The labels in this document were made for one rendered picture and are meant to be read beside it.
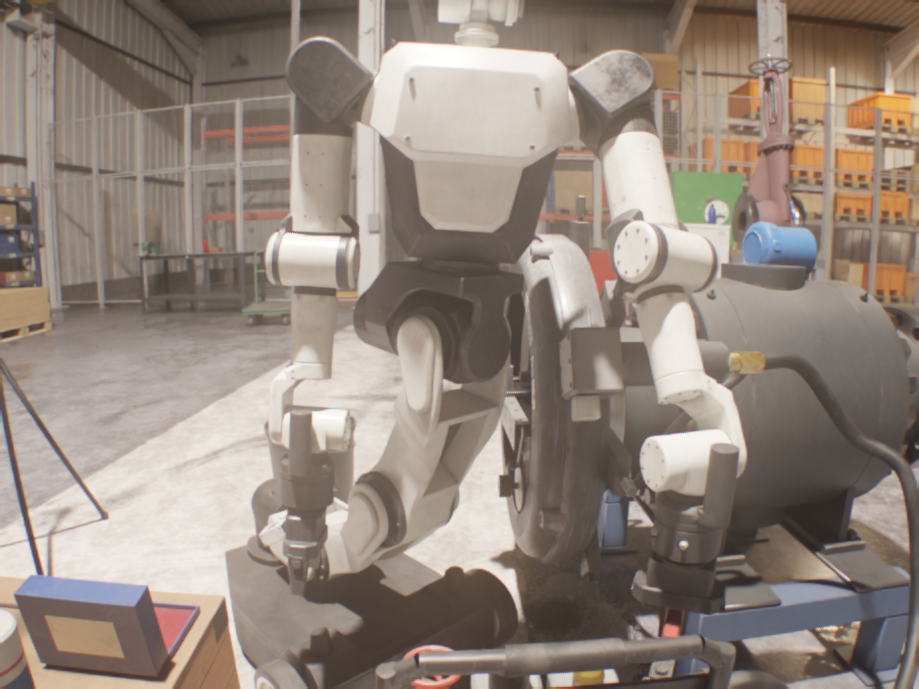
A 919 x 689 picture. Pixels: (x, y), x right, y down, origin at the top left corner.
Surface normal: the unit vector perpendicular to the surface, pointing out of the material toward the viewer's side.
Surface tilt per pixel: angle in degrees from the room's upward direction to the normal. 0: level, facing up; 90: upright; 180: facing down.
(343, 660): 45
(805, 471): 112
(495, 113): 94
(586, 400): 68
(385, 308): 90
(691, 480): 90
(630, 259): 83
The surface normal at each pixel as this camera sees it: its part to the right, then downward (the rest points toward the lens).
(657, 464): -0.97, 0.04
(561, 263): 0.00, -0.74
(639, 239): -0.89, -0.05
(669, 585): -0.44, 0.15
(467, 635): 0.69, 0.12
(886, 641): 0.04, 0.17
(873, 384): 0.04, -0.14
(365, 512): -0.72, 0.12
